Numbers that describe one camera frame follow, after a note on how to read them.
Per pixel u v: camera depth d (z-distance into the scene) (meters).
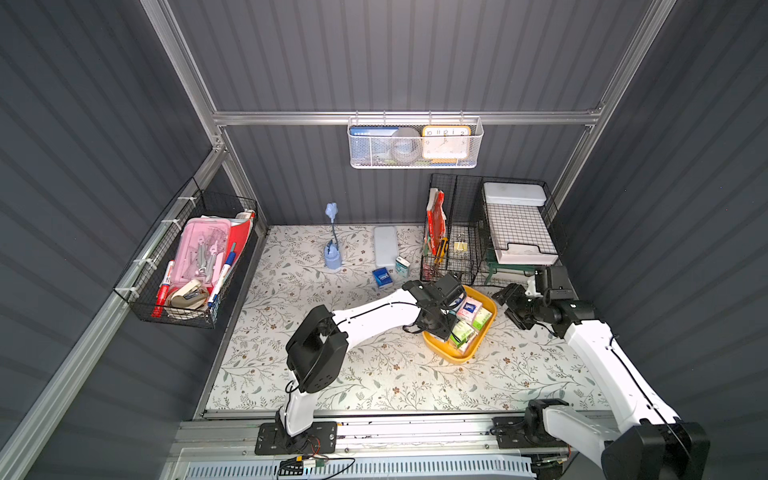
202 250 0.72
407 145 0.91
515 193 0.99
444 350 0.82
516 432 0.74
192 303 0.65
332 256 1.03
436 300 0.64
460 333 0.85
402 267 1.02
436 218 1.15
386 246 1.12
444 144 0.89
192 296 0.64
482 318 0.89
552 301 0.60
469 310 0.87
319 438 0.74
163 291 0.65
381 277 1.02
